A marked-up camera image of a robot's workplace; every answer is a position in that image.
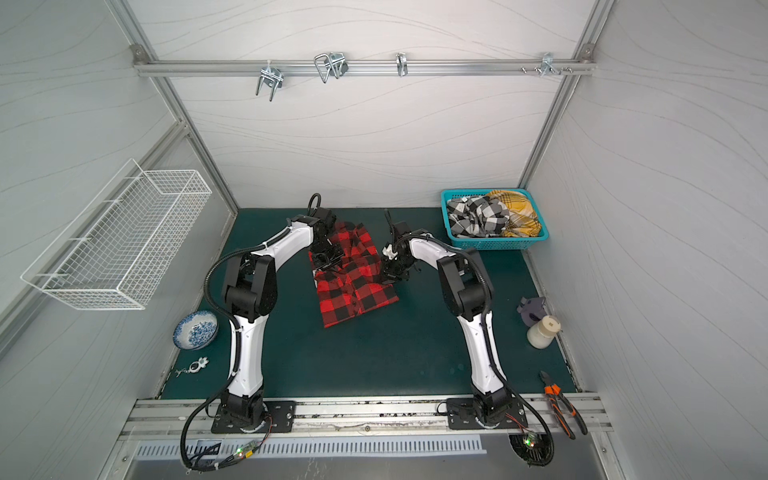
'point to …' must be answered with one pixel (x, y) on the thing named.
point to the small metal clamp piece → (195, 367)
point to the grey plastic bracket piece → (531, 310)
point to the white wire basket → (116, 251)
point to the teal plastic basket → (492, 243)
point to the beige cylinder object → (542, 334)
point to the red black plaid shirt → (356, 287)
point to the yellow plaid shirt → (522, 219)
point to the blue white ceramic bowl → (195, 330)
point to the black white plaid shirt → (476, 216)
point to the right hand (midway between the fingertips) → (384, 275)
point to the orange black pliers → (555, 397)
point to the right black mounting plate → (461, 415)
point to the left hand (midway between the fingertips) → (349, 262)
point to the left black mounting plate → (277, 417)
